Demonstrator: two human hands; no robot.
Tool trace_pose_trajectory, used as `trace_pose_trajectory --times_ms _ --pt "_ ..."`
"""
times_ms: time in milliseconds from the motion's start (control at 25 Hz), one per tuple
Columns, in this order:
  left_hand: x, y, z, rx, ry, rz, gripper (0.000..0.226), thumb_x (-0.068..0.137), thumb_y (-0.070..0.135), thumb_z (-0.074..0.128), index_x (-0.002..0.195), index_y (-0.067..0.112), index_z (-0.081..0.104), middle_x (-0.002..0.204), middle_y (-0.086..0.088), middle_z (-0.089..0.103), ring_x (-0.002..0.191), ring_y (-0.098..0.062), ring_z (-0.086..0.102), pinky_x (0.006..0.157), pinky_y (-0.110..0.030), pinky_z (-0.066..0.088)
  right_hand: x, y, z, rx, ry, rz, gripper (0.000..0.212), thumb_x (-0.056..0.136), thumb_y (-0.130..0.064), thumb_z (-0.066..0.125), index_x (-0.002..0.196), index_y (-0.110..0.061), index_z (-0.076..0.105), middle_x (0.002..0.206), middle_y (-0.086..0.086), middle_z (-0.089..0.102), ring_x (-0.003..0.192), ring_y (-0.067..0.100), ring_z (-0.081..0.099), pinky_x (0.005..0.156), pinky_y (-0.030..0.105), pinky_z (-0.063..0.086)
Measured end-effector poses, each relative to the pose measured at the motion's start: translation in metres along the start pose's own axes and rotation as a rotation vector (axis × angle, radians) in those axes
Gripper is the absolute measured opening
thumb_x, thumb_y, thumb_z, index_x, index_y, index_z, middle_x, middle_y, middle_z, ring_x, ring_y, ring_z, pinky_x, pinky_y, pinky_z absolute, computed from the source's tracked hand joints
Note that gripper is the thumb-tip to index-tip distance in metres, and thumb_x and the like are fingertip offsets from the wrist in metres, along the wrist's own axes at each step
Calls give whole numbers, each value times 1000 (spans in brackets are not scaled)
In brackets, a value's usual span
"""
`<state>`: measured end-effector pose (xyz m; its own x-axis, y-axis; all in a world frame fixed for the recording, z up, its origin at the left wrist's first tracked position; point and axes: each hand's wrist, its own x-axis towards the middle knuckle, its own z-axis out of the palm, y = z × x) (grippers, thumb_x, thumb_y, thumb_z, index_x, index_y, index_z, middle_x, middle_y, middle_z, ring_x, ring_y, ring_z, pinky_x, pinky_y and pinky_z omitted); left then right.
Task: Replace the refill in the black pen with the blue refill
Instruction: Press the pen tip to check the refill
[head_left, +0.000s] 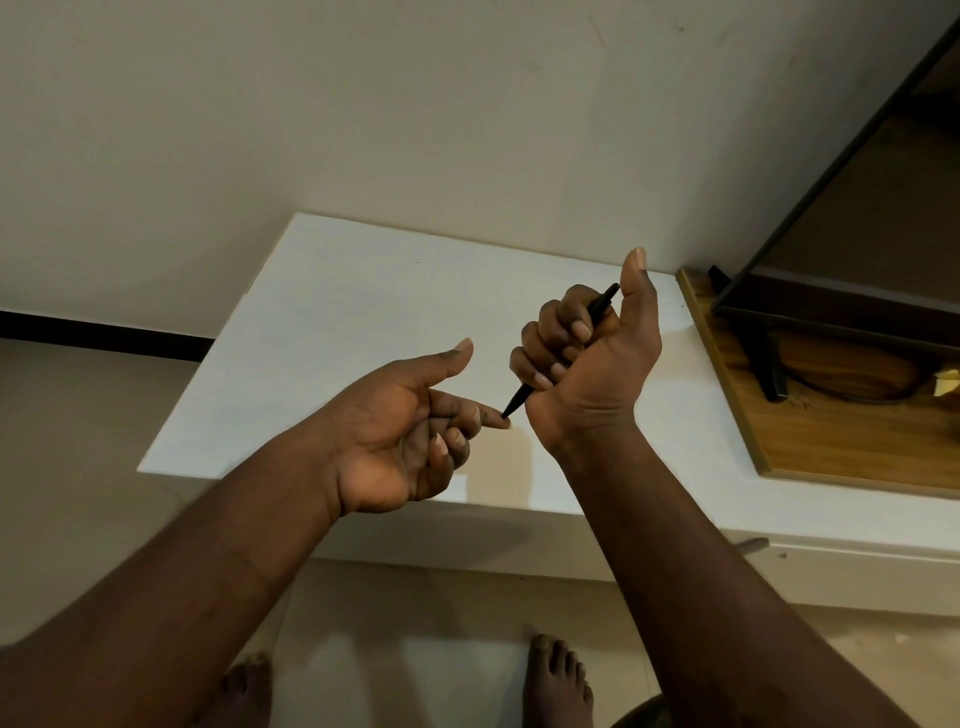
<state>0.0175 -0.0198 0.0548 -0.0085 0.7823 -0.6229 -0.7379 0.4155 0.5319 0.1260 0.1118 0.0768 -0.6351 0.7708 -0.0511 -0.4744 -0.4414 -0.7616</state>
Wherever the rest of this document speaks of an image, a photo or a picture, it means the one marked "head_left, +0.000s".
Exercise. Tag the person's left middle finger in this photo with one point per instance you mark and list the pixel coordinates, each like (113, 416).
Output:
(463, 424)

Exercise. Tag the person's foot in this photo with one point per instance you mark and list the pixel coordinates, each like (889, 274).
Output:
(244, 694)
(556, 690)

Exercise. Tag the white low cabinet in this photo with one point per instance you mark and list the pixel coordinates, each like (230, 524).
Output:
(360, 315)

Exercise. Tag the brown wooden board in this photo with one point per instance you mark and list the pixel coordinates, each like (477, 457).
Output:
(825, 439)

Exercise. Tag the person's right hand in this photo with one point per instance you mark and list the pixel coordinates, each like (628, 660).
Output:
(600, 382)

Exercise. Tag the person's right foot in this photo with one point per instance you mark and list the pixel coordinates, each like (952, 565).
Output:
(556, 690)

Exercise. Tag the person's right little finger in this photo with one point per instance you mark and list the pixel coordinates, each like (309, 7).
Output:
(525, 369)

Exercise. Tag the black television stand leg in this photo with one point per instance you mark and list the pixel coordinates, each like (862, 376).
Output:
(766, 367)

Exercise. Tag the black television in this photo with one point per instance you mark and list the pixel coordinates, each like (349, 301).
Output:
(862, 247)

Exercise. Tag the person's left thumb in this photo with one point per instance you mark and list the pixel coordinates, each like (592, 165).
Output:
(442, 364)

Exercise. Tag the person's right thumb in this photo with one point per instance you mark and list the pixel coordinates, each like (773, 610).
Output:
(637, 296)

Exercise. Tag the person's right forearm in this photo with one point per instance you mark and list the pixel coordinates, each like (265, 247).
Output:
(675, 585)

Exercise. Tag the black pen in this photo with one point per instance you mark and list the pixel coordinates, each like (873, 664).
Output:
(517, 401)

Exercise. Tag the person's left forearm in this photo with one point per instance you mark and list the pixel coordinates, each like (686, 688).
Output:
(172, 600)

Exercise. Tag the person's right middle finger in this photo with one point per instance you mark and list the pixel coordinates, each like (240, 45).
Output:
(553, 334)

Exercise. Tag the person's left little finger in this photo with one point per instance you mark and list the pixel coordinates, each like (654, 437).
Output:
(433, 472)

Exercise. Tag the black skirting strip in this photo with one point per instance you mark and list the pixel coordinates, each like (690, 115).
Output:
(97, 335)

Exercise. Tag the person's left foot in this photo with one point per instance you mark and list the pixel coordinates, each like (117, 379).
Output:
(244, 694)

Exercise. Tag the person's left hand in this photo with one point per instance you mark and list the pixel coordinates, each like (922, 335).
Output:
(375, 442)

